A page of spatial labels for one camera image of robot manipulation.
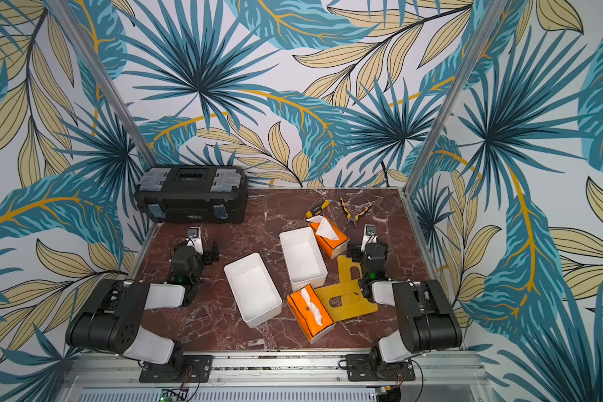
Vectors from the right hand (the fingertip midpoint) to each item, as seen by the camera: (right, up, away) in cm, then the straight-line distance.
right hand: (367, 238), depth 93 cm
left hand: (-61, -2, 0) cm, 61 cm away
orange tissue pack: (-12, 0, 0) cm, 12 cm away
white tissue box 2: (-24, -8, +5) cm, 25 cm away
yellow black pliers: (-3, +8, +17) cm, 19 cm away
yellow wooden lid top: (-8, -10, +3) cm, 13 cm away
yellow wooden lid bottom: (-10, -21, -6) cm, 24 cm away
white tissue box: (-41, -18, -4) cm, 45 cm away
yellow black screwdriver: (-17, +11, +17) cm, 27 cm away
